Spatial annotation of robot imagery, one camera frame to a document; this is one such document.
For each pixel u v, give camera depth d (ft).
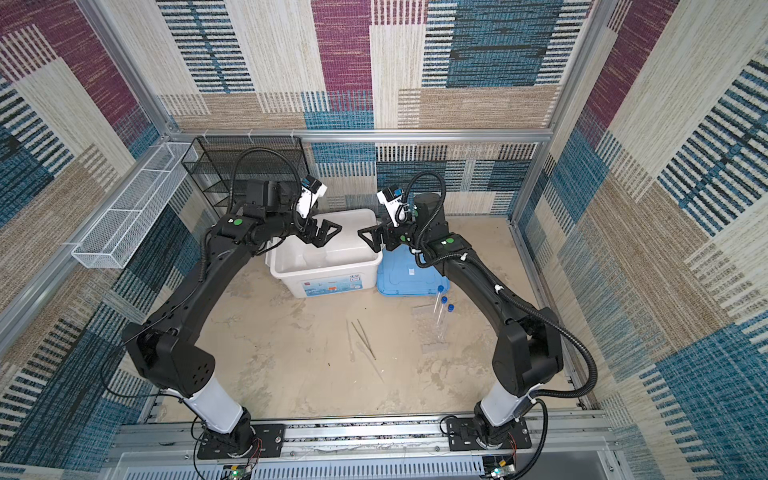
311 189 2.18
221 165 3.37
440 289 2.73
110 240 2.32
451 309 2.60
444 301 2.66
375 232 2.25
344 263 2.92
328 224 2.30
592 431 2.50
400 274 3.47
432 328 3.00
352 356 2.85
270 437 2.44
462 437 2.39
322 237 2.30
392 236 2.30
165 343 1.42
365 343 2.93
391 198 2.22
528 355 1.46
